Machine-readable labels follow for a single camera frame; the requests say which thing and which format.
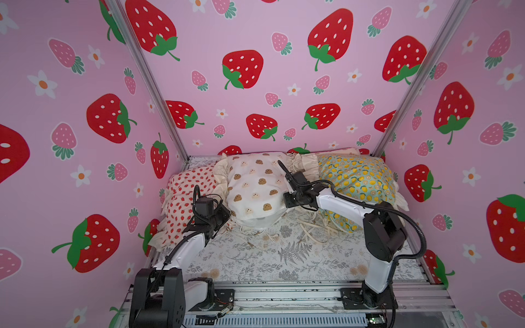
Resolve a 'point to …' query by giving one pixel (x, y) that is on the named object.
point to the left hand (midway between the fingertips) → (231, 209)
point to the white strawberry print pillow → (178, 206)
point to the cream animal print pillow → (305, 164)
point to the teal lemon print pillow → (367, 179)
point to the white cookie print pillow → (257, 186)
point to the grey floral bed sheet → (301, 246)
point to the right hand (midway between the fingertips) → (283, 200)
